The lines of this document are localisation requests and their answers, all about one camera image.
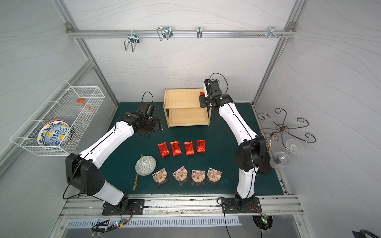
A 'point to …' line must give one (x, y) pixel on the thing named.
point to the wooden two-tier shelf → (181, 107)
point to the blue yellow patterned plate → (54, 133)
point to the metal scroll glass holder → (282, 129)
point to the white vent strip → (196, 222)
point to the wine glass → (280, 158)
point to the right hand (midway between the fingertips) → (205, 98)
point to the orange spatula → (82, 100)
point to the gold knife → (137, 179)
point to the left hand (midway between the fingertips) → (158, 126)
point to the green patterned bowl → (145, 165)
